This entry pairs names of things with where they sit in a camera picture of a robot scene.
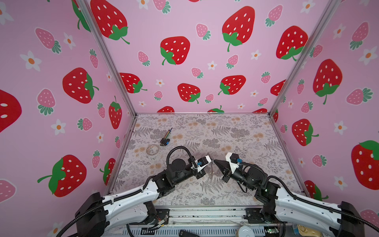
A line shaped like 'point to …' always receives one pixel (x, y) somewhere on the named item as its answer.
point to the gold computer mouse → (306, 232)
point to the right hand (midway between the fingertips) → (214, 160)
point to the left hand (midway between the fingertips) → (210, 158)
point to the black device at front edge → (183, 233)
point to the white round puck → (246, 231)
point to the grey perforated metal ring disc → (152, 149)
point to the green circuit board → (273, 230)
